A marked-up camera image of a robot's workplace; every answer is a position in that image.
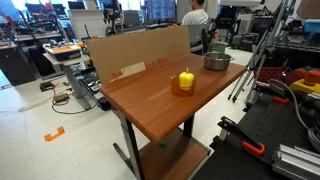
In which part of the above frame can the person in white shirt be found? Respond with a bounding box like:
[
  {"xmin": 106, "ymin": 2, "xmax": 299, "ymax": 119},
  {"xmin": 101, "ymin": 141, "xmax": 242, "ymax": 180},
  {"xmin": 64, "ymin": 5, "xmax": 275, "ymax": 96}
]
[{"xmin": 171, "ymin": 0, "xmax": 210, "ymax": 28}]

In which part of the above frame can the black perforated breadboard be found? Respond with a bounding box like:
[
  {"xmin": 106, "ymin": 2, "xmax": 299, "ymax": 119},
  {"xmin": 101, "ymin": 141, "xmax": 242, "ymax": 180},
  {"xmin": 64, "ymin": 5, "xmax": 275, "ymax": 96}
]
[{"xmin": 191, "ymin": 91, "xmax": 320, "ymax": 180}]

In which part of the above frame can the black power adapter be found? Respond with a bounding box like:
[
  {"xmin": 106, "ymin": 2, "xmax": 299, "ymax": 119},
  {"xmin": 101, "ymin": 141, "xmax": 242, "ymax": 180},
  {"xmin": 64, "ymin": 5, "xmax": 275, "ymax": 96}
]
[{"xmin": 39, "ymin": 80, "xmax": 56, "ymax": 93}]

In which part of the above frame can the black metal table frame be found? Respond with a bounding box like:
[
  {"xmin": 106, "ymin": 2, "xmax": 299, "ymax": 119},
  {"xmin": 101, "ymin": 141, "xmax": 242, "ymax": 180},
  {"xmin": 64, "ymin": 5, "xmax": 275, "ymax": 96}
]
[{"xmin": 112, "ymin": 109, "xmax": 196, "ymax": 180}]

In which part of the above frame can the large brown cardboard sheet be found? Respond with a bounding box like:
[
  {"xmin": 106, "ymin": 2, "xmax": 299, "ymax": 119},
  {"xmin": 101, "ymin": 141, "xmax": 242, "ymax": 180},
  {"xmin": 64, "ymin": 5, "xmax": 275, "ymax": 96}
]
[{"xmin": 85, "ymin": 25, "xmax": 192, "ymax": 85}]

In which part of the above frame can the white side table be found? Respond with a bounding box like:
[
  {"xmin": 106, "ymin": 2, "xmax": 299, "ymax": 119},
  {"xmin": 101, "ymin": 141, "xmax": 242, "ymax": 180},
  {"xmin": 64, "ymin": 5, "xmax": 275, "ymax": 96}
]
[{"xmin": 42, "ymin": 52, "xmax": 93, "ymax": 111}]

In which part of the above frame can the grey metal tripod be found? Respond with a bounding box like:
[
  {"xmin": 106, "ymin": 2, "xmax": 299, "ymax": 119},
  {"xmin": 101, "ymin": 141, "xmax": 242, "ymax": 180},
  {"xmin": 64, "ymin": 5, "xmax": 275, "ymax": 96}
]
[{"xmin": 227, "ymin": 0, "xmax": 292, "ymax": 104}]

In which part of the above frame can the grey office chair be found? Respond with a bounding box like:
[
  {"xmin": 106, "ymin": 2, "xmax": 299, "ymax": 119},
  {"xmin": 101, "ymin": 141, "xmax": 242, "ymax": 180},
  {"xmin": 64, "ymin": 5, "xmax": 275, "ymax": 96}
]
[{"xmin": 187, "ymin": 18, "xmax": 212, "ymax": 56}]

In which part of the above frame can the black floor cable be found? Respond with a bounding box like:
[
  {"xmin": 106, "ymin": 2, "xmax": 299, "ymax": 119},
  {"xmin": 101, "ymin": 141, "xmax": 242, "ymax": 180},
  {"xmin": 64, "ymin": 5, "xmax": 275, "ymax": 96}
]
[{"xmin": 18, "ymin": 87, "xmax": 99, "ymax": 116}]

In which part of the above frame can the red plastic crate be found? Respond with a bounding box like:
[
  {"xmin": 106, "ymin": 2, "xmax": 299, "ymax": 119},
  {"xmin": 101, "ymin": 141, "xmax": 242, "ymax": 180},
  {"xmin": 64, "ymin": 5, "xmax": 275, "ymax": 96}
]
[{"xmin": 255, "ymin": 65, "xmax": 288, "ymax": 84}]

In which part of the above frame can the grey tray box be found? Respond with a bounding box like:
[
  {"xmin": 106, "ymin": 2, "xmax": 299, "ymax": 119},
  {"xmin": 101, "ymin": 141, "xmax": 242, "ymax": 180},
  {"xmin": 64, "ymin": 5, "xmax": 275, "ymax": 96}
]
[{"xmin": 43, "ymin": 42, "xmax": 83, "ymax": 63}]

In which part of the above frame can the green bin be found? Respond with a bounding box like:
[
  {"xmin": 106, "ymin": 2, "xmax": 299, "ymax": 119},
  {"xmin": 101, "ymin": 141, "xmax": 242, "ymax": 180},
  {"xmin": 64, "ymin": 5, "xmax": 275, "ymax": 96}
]
[{"xmin": 209, "ymin": 41, "xmax": 230, "ymax": 54}]

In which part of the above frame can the black clamp with orange handle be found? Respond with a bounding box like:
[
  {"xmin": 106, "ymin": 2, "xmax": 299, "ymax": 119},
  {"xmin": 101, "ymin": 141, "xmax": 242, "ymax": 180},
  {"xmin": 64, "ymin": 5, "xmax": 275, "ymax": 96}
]
[
  {"xmin": 254, "ymin": 80, "xmax": 290, "ymax": 106},
  {"xmin": 217, "ymin": 115, "xmax": 266, "ymax": 157}
]

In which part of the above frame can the orange plate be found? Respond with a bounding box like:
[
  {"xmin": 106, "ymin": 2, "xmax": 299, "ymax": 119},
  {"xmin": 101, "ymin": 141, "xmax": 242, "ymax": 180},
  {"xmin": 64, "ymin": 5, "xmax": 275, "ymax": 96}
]
[{"xmin": 170, "ymin": 75, "xmax": 197, "ymax": 98}]

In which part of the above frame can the yellow corn toy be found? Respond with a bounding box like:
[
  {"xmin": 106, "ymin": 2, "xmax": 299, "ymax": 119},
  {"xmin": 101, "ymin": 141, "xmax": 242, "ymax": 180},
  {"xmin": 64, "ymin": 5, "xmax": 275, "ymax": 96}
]
[{"xmin": 210, "ymin": 55, "xmax": 227, "ymax": 62}]

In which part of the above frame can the aluminium extrusion bar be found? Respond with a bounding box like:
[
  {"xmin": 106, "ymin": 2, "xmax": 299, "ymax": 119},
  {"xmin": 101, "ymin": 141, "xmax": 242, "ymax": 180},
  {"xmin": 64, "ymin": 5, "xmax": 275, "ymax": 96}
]
[{"xmin": 270, "ymin": 143, "xmax": 320, "ymax": 180}]

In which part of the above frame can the grey cable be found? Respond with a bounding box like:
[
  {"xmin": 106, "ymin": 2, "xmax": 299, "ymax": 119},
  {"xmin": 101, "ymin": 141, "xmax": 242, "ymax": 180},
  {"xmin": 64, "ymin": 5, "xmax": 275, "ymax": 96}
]
[{"xmin": 267, "ymin": 78, "xmax": 320, "ymax": 153}]

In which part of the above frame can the orange emergency stop button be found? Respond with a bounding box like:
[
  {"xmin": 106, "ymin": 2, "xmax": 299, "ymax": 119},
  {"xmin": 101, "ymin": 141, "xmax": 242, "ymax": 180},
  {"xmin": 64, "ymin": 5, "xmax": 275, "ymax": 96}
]
[{"xmin": 289, "ymin": 69, "xmax": 320, "ymax": 97}]

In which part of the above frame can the silver metal pot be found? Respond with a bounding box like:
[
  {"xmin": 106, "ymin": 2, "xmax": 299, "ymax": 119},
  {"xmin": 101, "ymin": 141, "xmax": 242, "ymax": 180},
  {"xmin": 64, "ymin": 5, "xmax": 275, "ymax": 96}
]
[{"xmin": 201, "ymin": 51, "xmax": 235, "ymax": 72}]

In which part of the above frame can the computer monitor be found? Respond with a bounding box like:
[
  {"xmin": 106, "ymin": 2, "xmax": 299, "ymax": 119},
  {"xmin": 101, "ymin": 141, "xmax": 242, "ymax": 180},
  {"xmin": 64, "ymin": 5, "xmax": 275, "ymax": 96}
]
[{"xmin": 144, "ymin": 0, "xmax": 178, "ymax": 22}]

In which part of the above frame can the white pegboard panel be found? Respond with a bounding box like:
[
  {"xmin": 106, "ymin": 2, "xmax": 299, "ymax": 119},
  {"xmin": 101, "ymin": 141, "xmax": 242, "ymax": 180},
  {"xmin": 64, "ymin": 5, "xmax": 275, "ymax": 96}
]
[{"xmin": 69, "ymin": 8, "xmax": 108, "ymax": 42}]

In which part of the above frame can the yellow bell pepper toy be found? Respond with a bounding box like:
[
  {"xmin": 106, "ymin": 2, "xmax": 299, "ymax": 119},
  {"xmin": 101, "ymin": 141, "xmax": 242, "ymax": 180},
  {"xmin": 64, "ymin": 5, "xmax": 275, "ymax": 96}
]
[{"xmin": 178, "ymin": 67, "xmax": 195, "ymax": 92}]

